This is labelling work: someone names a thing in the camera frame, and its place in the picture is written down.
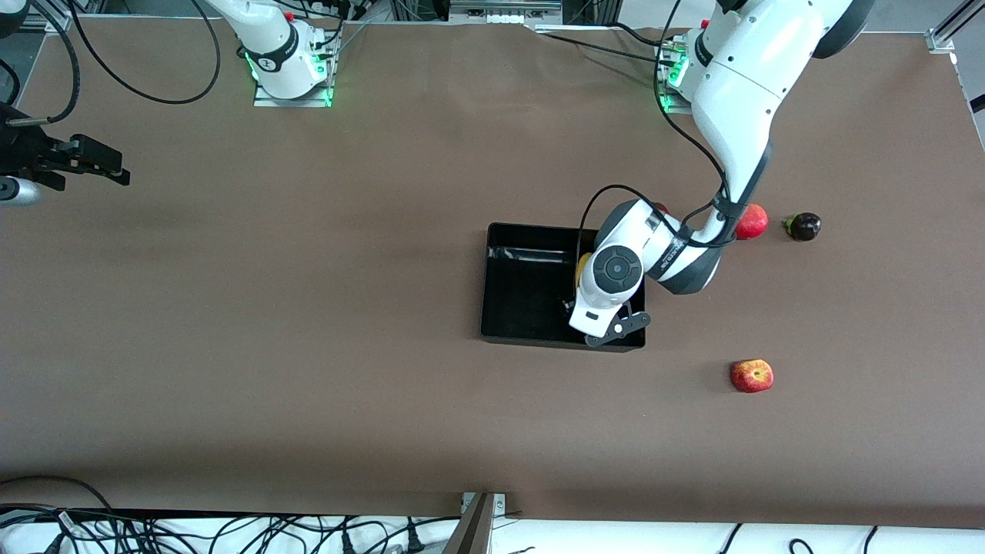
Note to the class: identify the aluminium corner profile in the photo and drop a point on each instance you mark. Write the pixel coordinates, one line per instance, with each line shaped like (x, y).
(940, 40)

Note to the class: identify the small dark purple fruit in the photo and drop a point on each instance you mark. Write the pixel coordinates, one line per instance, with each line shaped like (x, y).
(806, 227)

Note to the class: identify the black plastic tray box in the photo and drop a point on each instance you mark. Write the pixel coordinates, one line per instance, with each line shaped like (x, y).
(523, 300)

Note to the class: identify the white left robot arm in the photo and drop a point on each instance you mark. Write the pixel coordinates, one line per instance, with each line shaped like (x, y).
(739, 100)

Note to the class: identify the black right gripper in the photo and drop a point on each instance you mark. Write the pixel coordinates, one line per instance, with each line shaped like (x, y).
(23, 148)

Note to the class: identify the silver mounting bracket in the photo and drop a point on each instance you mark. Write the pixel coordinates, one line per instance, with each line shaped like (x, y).
(500, 504)

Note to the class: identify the yellow banana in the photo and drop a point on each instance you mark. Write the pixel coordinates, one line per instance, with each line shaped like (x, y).
(583, 269)

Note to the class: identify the red apple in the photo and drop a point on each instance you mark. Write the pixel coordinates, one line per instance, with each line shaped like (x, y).
(752, 375)

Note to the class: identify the silver aluminium frame rail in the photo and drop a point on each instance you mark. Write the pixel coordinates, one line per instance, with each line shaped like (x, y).
(500, 8)

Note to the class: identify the grey metal post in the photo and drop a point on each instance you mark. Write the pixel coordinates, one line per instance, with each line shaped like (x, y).
(473, 535)

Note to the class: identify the red pomegranate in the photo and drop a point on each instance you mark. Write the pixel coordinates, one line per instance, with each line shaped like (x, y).
(756, 223)

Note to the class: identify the brown table cover sheet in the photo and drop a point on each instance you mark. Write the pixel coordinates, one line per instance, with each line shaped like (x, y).
(308, 346)

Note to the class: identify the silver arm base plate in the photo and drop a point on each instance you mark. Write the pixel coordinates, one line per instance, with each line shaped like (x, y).
(292, 102)
(668, 92)

